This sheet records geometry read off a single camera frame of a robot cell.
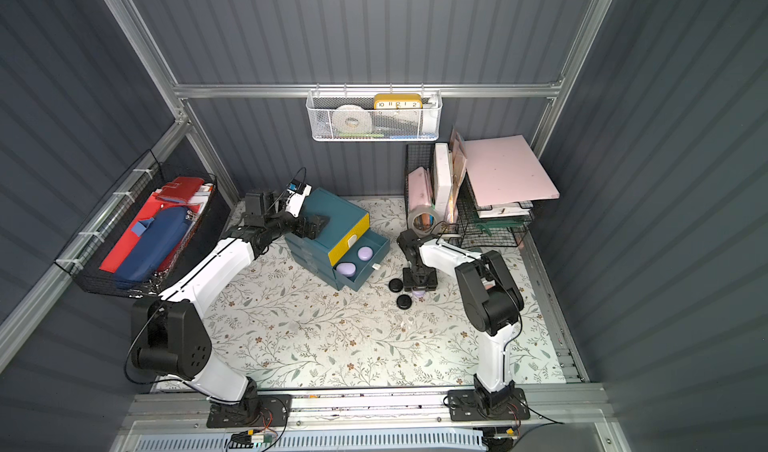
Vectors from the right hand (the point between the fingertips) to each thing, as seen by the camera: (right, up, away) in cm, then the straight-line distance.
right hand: (425, 293), depth 94 cm
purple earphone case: (-24, +9, -6) cm, 26 cm away
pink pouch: (0, +34, +11) cm, 36 cm away
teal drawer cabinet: (-24, +14, -8) cm, 29 cm away
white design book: (+5, +35, -5) cm, 35 cm away
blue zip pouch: (-65, +19, -25) cm, 72 cm away
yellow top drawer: (-22, +18, -10) cm, 30 cm away
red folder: (-69, +31, -14) cm, 76 cm away
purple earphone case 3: (-2, 0, -1) cm, 2 cm away
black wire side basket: (-74, +15, -33) cm, 83 cm away
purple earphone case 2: (-19, +13, -1) cm, 23 cm away
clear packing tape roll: (+2, +27, +6) cm, 28 cm away
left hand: (-32, +25, -8) cm, 42 cm away
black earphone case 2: (-7, -2, -3) cm, 8 cm away
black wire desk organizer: (+16, +20, +5) cm, 26 cm away
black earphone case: (-9, +2, +2) cm, 10 cm away
